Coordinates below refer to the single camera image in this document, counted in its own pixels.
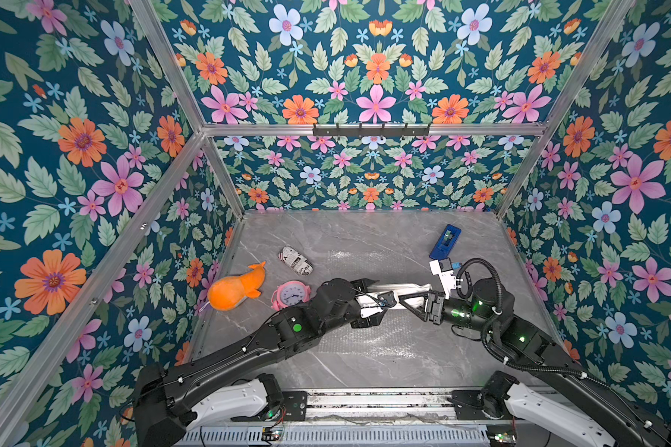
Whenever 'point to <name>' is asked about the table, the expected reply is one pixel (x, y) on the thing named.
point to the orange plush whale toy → (225, 293)
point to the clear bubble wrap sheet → (399, 335)
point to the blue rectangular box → (445, 242)
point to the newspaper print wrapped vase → (296, 261)
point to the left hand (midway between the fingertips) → (384, 291)
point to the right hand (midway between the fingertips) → (407, 294)
